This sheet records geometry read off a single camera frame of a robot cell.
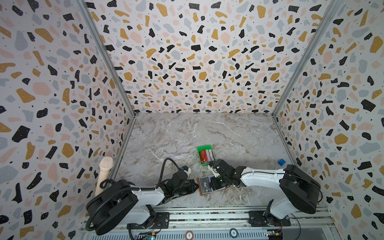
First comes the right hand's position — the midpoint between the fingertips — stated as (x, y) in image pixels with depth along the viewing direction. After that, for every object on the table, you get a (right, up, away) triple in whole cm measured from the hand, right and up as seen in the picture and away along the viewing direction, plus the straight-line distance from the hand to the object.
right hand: (208, 184), depth 83 cm
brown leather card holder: (-4, -3, 0) cm, 5 cm away
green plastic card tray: (-1, +18, +19) cm, 26 cm away
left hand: (-3, 0, -1) cm, 3 cm away
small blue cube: (+47, +10, +11) cm, 49 cm away
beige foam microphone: (-42, +17, -23) cm, 51 cm away
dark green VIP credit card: (-2, -1, +1) cm, 2 cm away
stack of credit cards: (-1, +13, +11) cm, 18 cm away
